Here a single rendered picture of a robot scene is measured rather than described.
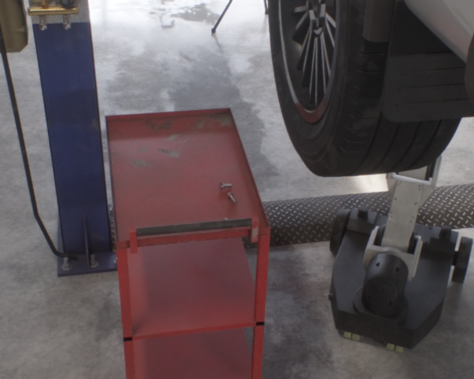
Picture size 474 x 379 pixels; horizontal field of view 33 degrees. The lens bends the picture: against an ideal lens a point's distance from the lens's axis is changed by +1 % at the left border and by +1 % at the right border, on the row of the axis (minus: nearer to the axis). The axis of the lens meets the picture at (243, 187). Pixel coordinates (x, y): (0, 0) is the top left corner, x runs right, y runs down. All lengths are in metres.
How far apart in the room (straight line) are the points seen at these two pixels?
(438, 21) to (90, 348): 2.32
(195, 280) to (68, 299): 0.84
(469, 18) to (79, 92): 2.23
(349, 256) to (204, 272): 0.82
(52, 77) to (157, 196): 0.81
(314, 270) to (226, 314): 0.99
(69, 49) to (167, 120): 0.46
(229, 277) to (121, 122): 0.67
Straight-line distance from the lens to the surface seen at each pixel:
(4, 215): 3.92
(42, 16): 2.95
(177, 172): 2.62
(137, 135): 2.81
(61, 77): 3.12
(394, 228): 3.25
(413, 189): 3.30
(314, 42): 1.86
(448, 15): 1.15
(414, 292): 3.27
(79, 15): 3.00
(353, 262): 3.35
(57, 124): 3.22
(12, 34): 3.09
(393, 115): 1.42
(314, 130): 1.79
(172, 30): 5.56
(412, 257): 3.16
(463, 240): 3.52
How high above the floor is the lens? 2.35
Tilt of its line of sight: 36 degrees down
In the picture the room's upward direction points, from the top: 2 degrees clockwise
